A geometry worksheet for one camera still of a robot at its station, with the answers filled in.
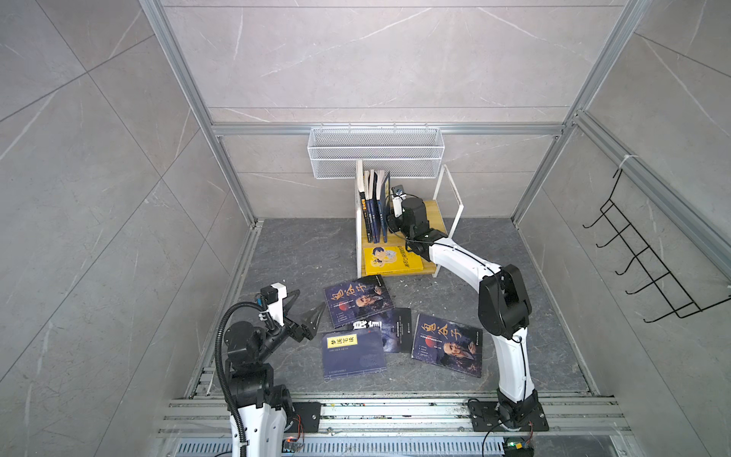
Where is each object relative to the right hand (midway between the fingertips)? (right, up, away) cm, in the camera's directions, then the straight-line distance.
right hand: (396, 206), depth 94 cm
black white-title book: (0, -40, -6) cm, 40 cm away
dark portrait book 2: (+16, -44, -9) cm, 47 cm away
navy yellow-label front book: (-14, -46, -11) cm, 49 cm away
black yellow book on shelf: (-11, -3, -20) cm, 23 cm away
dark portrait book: (-13, -32, -2) cm, 34 cm away
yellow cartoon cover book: (-2, -18, +7) cm, 20 cm away
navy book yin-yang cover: (-6, -3, -20) cm, 21 cm away
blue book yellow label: (-5, -1, -9) cm, 11 cm away
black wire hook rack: (+60, -22, -30) cm, 70 cm away
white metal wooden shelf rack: (+13, -3, +3) cm, 14 cm away
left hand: (-23, -26, -24) cm, 42 cm away
